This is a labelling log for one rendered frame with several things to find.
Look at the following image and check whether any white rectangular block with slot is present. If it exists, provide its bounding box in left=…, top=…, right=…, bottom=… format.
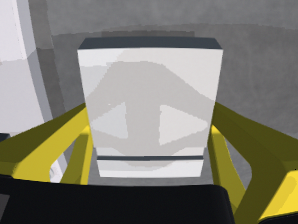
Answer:
left=77, top=36, right=223, bottom=178

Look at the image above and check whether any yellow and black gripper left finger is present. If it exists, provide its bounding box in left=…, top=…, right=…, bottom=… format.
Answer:
left=0, top=102, right=93, bottom=185

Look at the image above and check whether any light grey fixture plate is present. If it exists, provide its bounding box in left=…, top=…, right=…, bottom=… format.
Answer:
left=0, top=0, right=67, bottom=183

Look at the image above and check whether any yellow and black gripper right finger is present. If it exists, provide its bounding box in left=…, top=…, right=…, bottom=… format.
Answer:
left=207, top=101, right=298, bottom=224

